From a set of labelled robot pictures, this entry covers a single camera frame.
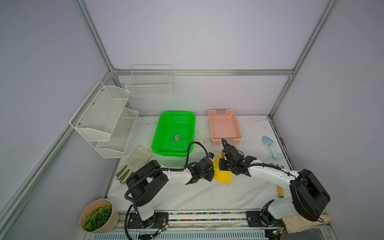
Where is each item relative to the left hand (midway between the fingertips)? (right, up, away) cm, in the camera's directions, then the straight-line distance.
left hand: (211, 172), depth 89 cm
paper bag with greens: (-52, -12, -25) cm, 59 cm away
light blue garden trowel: (+43, +17, +14) cm, 48 cm away
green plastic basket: (-26, +24, +23) cm, 42 cm away
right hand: (+4, +6, -1) cm, 7 cm away
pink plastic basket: (+13, +30, +29) cm, 44 cm away
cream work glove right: (+40, -20, -17) cm, 48 cm away
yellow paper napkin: (+8, -2, -1) cm, 8 cm away
